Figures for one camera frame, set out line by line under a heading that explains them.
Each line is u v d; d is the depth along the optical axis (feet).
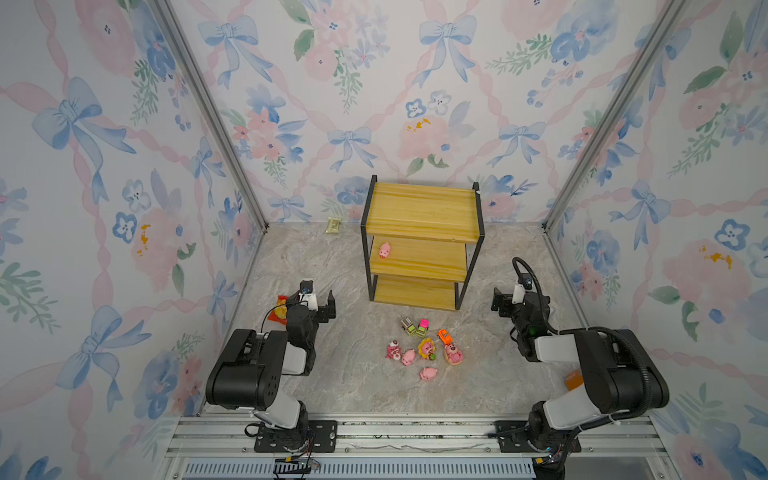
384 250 2.87
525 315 2.45
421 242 2.39
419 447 2.40
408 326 2.95
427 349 2.75
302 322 2.29
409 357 2.80
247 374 1.48
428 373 2.71
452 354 2.80
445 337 2.94
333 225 3.92
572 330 2.05
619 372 1.51
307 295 2.56
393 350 2.75
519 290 2.69
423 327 2.97
